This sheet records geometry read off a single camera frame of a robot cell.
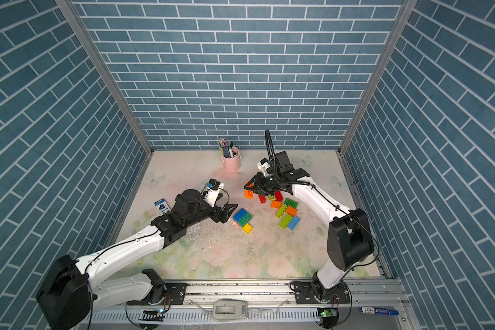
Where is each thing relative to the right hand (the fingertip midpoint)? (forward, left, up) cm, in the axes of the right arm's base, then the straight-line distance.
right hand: (249, 189), depth 81 cm
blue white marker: (-34, -48, -18) cm, 61 cm away
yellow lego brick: (-8, +1, -18) cm, 20 cm away
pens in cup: (+28, +15, -7) cm, 32 cm away
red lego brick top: (+9, -13, -17) cm, 23 cm away
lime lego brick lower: (-4, -16, -18) cm, 25 cm away
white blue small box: (-1, +42, -18) cm, 46 cm away
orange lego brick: (-2, +1, -1) cm, 2 cm away
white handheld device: (-38, +3, -17) cm, 42 cm away
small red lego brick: (+7, -5, -17) cm, 19 cm away
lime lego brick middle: (+1, -14, -17) cm, 22 cm away
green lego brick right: (+6, -19, -17) cm, 26 cm away
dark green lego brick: (-5, +2, -16) cm, 17 cm away
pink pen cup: (+24, +13, -13) cm, 31 cm away
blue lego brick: (-2, +5, -19) cm, 19 cm away
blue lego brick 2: (-4, -20, -18) cm, 27 cm away
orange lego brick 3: (+2, -19, -18) cm, 26 cm away
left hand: (-6, +4, -1) cm, 7 cm away
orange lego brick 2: (+4, -11, -17) cm, 21 cm away
